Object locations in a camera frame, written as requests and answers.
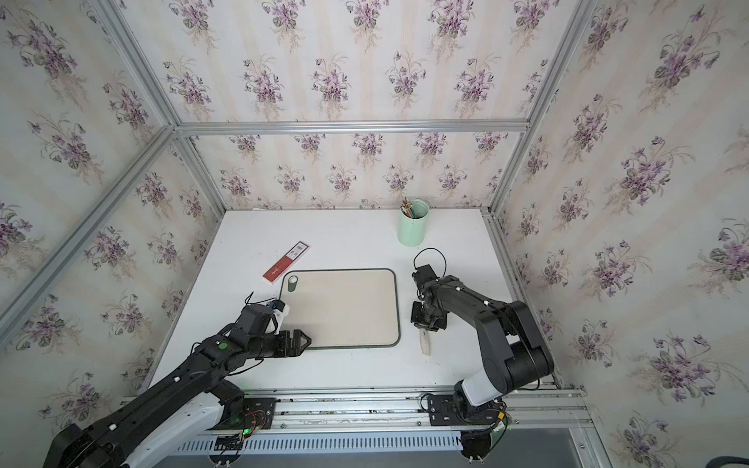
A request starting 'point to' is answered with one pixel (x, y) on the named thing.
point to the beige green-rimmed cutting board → (343, 308)
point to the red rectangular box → (287, 261)
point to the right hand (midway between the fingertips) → (423, 326)
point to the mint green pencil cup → (412, 232)
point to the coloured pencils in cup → (407, 209)
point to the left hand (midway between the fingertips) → (303, 345)
